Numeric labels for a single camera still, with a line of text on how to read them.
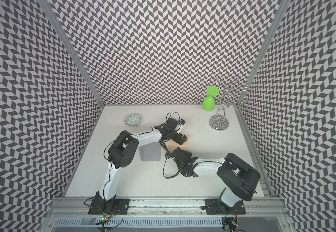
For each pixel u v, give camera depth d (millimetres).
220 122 1029
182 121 902
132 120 1081
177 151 743
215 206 730
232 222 681
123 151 558
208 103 868
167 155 798
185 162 693
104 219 665
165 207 741
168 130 804
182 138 889
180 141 889
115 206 703
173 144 914
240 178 428
